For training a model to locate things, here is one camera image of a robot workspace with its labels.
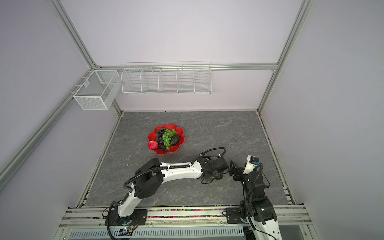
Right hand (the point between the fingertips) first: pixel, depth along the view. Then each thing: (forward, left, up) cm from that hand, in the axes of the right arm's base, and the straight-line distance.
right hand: (239, 164), depth 77 cm
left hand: (-1, +10, -11) cm, 15 cm away
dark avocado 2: (-3, +11, -9) cm, 14 cm away
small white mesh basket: (+45, +87, +15) cm, 99 cm away
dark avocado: (+21, +37, -8) cm, 43 cm away
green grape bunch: (+22, +42, -5) cm, 48 cm away
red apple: (+15, +50, -5) cm, 52 cm away
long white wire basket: (+54, +43, +18) cm, 71 cm away
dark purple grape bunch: (+20, +47, -8) cm, 51 cm away
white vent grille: (-28, +12, -15) cm, 34 cm away
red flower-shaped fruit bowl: (+26, +54, -10) cm, 60 cm away
